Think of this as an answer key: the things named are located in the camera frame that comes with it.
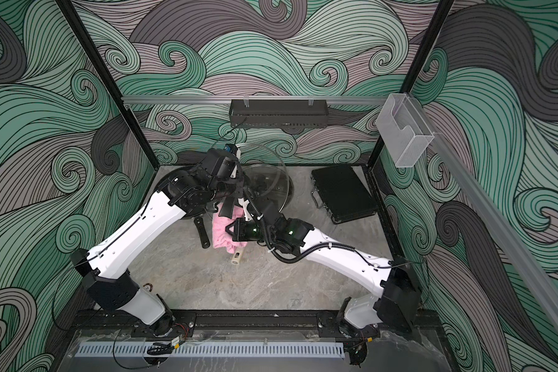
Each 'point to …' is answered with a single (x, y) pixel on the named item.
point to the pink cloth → (222, 236)
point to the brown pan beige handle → (237, 256)
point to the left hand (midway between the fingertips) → (243, 178)
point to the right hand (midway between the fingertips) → (222, 232)
